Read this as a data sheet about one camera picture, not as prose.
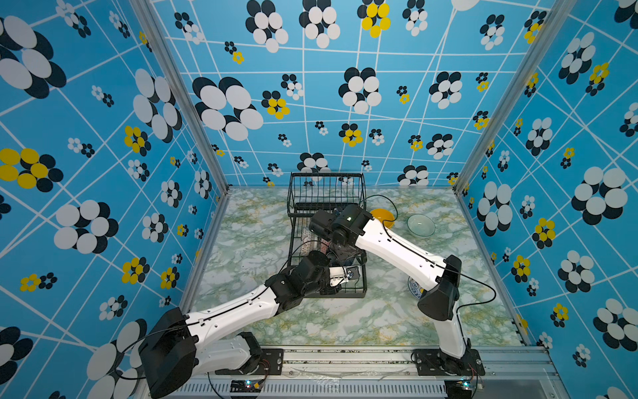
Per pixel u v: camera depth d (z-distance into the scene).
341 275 0.64
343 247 0.52
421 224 1.03
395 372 0.72
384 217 1.09
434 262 0.48
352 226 0.51
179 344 0.40
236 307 0.49
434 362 0.73
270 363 0.73
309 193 1.12
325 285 0.66
